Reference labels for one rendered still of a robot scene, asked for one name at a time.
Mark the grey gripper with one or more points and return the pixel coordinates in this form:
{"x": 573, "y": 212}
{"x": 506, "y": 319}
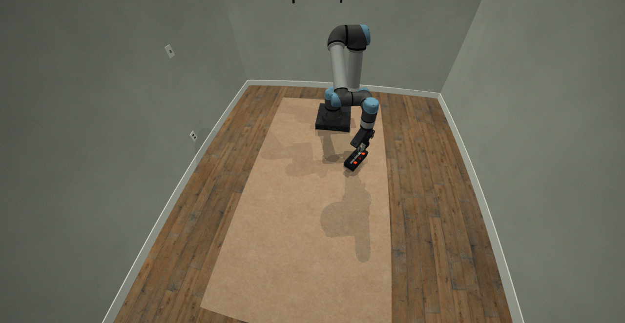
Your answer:
{"x": 365, "y": 142}

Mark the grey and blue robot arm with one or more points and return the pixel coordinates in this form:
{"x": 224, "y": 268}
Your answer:
{"x": 347, "y": 91}

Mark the black power strip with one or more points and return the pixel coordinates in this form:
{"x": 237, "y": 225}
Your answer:
{"x": 354, "y": 160}

